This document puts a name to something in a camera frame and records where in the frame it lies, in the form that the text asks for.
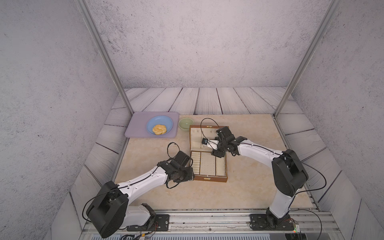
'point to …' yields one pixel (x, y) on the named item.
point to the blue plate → (158, 120)
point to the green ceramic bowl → (184, 123)
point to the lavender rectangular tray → (137, 127)
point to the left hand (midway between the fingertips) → (193, 177)
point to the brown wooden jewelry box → (206, 167)
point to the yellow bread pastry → (159, 129)
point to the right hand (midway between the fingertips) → (215, 145)
